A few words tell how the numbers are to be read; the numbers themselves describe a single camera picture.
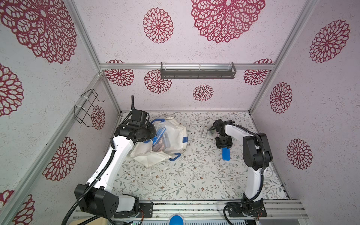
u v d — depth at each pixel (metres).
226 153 0.95
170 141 0.99
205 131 1.06
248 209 0.66
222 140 0.84
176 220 0.70
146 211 0.73
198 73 0.88
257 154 0.54
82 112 0.76
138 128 0.53
